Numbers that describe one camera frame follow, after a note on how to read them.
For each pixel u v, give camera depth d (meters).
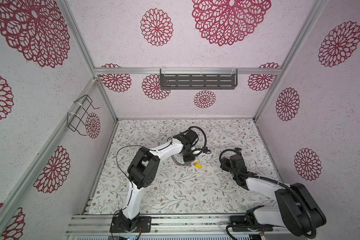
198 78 0.92
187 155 0.83
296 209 0.43
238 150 0.81
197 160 0.97
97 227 0.74
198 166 0.95
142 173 0.53
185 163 0.95
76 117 0.75
